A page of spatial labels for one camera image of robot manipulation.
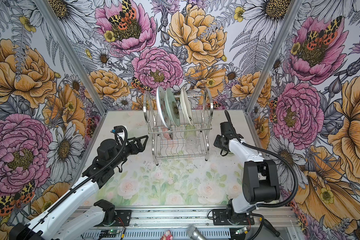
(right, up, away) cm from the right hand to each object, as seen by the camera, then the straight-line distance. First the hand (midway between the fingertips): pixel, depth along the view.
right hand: (219, 147), depth 92 cm
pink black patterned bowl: (-31, +7, 0) cm, 32 cm away
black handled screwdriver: (+18, -33, -21) cm, 44 cm away
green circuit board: (-55, -37, -21) cm, 70 cm away
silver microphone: (-17, -34, -25) cm, 46 cm away
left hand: (-43, +5, -15) cm, 45 cm away
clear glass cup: (-17, +3, -5) cm, 18 cm away
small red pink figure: (-29, -36, -24) cm, 52 cm away
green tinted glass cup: (-18, +10, +2) cm, 20 cm away
